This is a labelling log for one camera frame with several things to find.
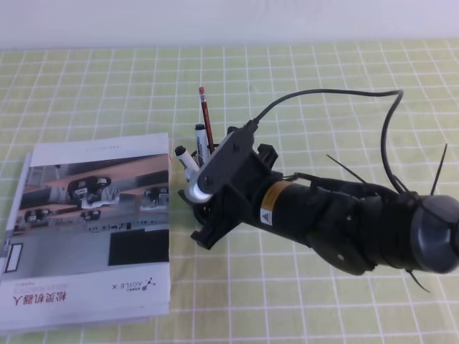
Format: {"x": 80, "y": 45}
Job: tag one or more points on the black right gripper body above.
{"x": 239, "y": 201}

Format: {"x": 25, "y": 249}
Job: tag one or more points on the white marker with label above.
{"x": 189, "y": 173}

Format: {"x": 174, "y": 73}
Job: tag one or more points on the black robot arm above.
{"x": 354, "y": 226}

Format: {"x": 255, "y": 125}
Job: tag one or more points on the black mesh pen holder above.
{"x": 200, "y": 211}

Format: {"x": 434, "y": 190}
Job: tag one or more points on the leaning white marker black cap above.
{"x": 186, "y": 159}

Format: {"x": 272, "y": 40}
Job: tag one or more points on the upright white marker black cap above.
{"x": 202, "y": 155}

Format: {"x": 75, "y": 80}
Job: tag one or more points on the red pencil with eraser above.
{"x": 206, "y": 117}

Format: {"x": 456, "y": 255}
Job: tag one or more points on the top robot brochure booklet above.
{"x": 89, "y": 222}

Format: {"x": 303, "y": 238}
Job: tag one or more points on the green checkered tablecloth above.
{"x": 254, "y": 287}

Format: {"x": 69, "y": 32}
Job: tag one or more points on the lower stacked booklets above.
{"x": 21, "y": 315}

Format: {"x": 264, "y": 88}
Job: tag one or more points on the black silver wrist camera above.
{"x": 222, "y": 165}

